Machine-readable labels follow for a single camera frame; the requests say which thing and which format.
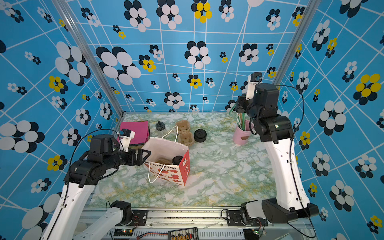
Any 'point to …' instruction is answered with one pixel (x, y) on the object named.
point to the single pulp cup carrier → (163, 161)
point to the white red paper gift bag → (168, 159)
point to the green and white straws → (241, 120)
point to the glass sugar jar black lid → (160, 125)
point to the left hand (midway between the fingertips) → (143, 150)
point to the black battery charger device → (185, 234)
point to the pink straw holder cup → (241, 137)
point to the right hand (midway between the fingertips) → (244, 95)
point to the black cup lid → (176, 160)
